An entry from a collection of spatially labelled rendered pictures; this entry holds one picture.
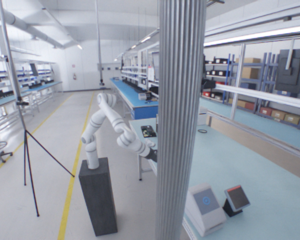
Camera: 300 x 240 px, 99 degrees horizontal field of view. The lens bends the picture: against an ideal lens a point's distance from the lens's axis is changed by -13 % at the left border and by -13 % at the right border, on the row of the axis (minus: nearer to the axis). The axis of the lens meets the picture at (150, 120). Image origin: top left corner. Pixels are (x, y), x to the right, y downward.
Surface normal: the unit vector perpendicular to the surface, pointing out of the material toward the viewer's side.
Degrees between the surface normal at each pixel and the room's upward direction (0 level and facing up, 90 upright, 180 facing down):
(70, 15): 90
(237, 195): 32
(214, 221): 41
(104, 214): 90
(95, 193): 90
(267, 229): 0
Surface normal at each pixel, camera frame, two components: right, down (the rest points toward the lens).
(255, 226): 0.00, -0.94
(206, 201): 0.17, -0.66
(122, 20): 0.31, 0.32
